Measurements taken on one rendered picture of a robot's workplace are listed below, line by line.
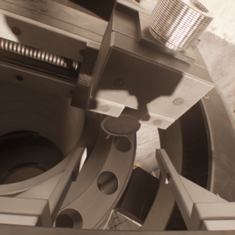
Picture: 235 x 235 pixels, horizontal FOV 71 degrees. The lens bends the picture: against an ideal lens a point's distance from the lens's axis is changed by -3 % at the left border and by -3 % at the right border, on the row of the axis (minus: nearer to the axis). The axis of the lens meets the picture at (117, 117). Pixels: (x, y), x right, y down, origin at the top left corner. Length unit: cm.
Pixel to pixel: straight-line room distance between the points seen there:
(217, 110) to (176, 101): 13
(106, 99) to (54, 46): 10
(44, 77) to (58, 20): 8
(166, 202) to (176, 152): 8
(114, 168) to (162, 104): 16
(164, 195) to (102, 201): 9
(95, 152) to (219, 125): 19
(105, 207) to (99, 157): 7
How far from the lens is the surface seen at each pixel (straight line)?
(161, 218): 22
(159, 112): 18
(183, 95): 16
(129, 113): 23
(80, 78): 23
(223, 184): 22
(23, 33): 23
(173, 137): 29
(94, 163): 28
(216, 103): 30
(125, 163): 30
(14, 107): 53
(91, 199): 27
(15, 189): 26
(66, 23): 24
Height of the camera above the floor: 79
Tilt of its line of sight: 25 degrees down
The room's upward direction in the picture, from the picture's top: 156 degrees clockwise
